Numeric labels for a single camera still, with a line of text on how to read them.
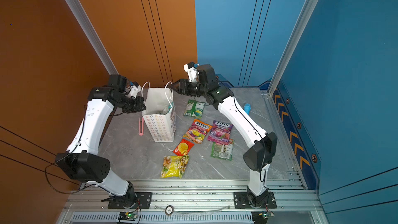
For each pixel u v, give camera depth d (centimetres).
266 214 70
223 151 89
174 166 80
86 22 83
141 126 99
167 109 91
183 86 61
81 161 41
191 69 65
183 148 89
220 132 94
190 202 75
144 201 73
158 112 100
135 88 71
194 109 105
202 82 57
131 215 70
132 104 67
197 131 94
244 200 73
